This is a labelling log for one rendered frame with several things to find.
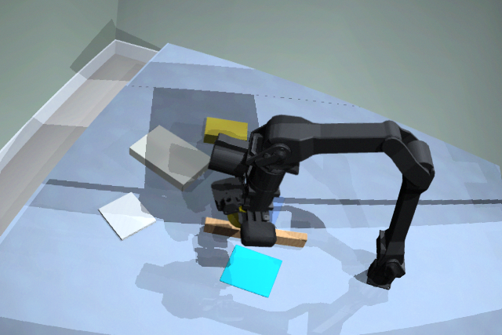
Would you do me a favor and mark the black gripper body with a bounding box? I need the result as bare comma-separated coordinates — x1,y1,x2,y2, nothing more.
240,166,281,248

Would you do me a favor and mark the yellow rectangular block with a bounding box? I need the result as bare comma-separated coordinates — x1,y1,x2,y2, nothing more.
204,117,248,144

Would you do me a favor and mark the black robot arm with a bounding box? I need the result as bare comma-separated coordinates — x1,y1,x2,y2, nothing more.
208,115,435,290

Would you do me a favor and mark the white flat slab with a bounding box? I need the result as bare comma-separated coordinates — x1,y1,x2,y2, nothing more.
99,192,156,240

